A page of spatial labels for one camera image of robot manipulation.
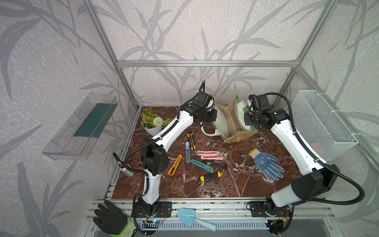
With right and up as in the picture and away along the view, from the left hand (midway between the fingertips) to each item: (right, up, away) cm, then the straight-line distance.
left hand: (216, 117), depth 83 cm
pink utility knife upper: (-6, -23, +10) cm, 26 cm away
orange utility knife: (-25, -29, +5) cm, 38 cm away
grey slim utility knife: (-17, -23, +10) cm, 31 cm away
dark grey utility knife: (+4, -29, +4) cm, 29 cm away
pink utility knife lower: (-1, -25, +8) cm, 27 cm away
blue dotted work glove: (+29, -27, +6) cm, 40 cm away
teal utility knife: (-8, -30, +5) cm, 31 cm away
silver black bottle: (-49, -24, -10) cm, 56 cm away
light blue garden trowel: (-15, -48, -11) cm, 52 cm away
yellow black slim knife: (-16, -13, +18) cm, 28 cm away
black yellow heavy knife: (-7, -35, -1) cm, 36 cm away
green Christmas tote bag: (+10, -4, +11) cm, 15 cm away
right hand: (+18, +1, -3) cm, 18 cm away
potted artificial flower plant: (-40, -4, +9) cm, 41 cm away
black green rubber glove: (-50, -50, -15) cm, 72 cm away
